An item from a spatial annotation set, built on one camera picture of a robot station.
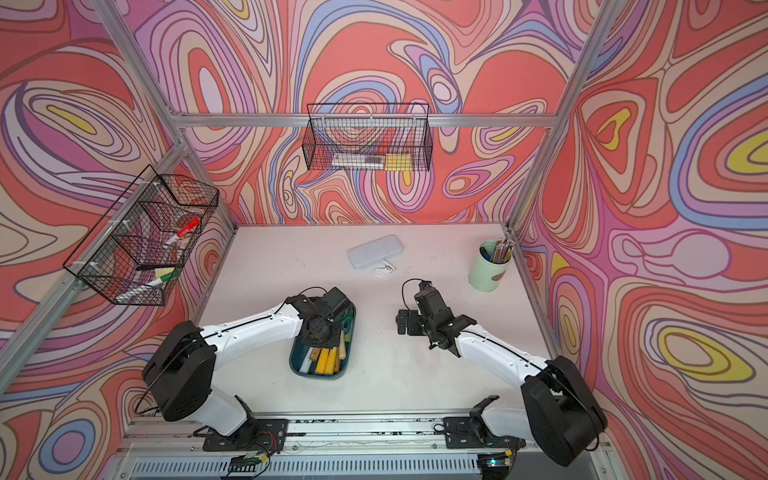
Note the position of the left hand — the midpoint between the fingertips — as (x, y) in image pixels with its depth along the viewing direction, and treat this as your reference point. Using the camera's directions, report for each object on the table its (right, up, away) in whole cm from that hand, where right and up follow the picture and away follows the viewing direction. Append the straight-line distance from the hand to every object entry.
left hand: (336, 342), depth 86 cm
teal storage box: (-10, -2, -2) cm, 11 cm away
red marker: (-37, +33, -9) cm, 50 cm away
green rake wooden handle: (+2, -1, -3) cm, 4 cm away
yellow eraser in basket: (+18, +54, +5) cm, 58 cm away
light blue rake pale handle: (-8, -6, -3) cm, 10 cm away
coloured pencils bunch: (+51, +27, +5) cm, 58 cm away
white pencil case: (+10, +27, +26) cm, 39 cm away
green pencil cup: (+47, +19, +10) cm, 52 cm away
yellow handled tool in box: (-2, -4, -4) cm, 6 cm away
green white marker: (-45, +18, -14) cm, 50 cm away
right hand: (+23, +4, +2) cm, 23 cm away
